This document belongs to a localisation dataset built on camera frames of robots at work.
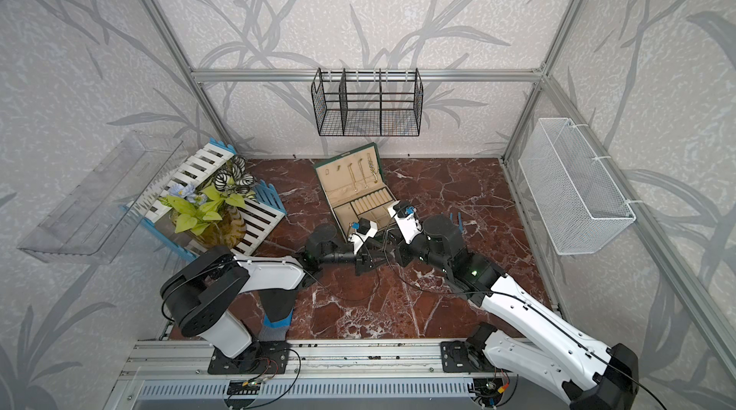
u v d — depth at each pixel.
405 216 0.59
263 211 1.02
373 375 0.72
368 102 1.05
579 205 0.62
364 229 0.69
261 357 0.70
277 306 0.81
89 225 0.64
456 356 0.73
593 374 0.39
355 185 1.02
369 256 0.72
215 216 0.73
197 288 0.47
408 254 0.62
